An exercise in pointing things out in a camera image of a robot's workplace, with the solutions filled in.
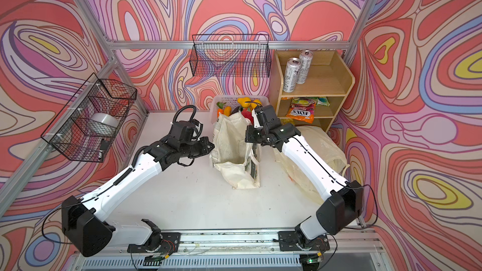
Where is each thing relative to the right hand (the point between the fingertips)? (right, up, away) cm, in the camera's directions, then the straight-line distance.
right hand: (248, 138), depth 79 cm
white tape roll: (-56, +6, -9) cm, 57 cm away
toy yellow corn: (-12, +15, +36) cm, 41 cm away
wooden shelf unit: (+41, +30, +14) cm, 53 cm away
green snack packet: (+31, +19, +18) cm, 40 cm away
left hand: (-13, -2, -2) cm, 13 cm away
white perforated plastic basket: (-9, +22, +36) cm, 43 cm away
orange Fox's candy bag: (+28, +15, +17) cm, 36 cm away
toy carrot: (-16, +16, +36) cm, 43 cm away
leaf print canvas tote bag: (-5, -8, -10) cm, 14 cm away
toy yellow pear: (-2, +21, +33) cm, 39 cm away
